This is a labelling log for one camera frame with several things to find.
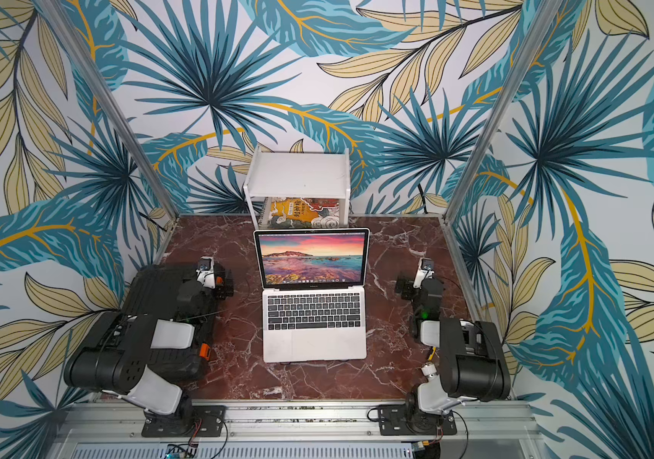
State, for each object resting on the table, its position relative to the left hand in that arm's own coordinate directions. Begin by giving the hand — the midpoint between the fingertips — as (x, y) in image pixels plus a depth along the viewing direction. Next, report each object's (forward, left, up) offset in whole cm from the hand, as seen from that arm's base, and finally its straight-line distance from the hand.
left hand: (215, 272), depth 92 cm
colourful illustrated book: (+16, -27, +12) cm, 34 cm away
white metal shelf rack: (+17, -27, +26) cm, 41 cm away
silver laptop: (-10, -32, +3) cm, 34 cm away
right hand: (+1, -60, 0) cm, 60 cm away
